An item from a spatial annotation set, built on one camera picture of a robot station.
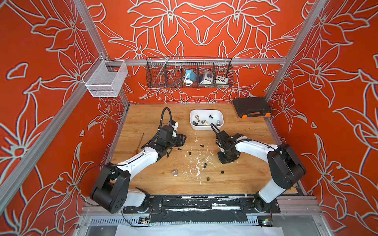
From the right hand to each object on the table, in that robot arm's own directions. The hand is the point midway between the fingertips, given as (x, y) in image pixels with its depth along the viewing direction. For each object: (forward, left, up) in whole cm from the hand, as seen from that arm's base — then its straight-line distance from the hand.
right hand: (220, 161), depth 87 cm
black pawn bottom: (-10, +8, 0) cm, 13 cm away
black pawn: (-2, +9, 0) cm, 10 cm away
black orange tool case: (+47, -31, 0) cm, 56 cm away
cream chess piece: (+29, +7, 0) cm, 30 cm away
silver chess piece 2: (+28, -1, +2) cm, 28 cm away
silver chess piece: (-8, +27, +2) cm, 28 cm away
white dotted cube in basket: (+43, -2, +29) cm, 52 cm away
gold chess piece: (+35, +14, +1) cm, 38 cm away
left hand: (+11, +22, +12) cm, 27 cm away
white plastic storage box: (+34, +10, 0) cm, 35 cm away
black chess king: (+29, +16, +1) cm, 33 cm away
